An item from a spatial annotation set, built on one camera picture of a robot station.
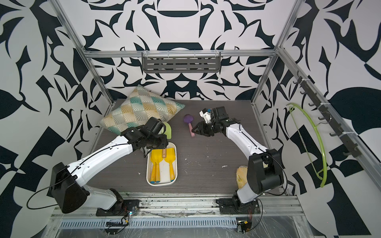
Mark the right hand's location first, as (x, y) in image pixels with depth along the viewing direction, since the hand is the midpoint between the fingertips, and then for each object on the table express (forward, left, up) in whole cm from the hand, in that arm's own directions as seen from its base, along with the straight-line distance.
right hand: (193, 129), depth 83 cm
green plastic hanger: (+7, -51, +10) cm, 53 cm away
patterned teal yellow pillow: (+19, +33, +1) cm, 38 cm away
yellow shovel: (-9, +14, -15) cm, 23 cm away
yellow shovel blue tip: (-10, +22, -15) cm, 28 cm away
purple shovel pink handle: (+21, +3, -18) cm, 28 cm away
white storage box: (-18, +17, -18) cm, 30 cm away
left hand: (-5, +14, 0) cm, 15 cm away
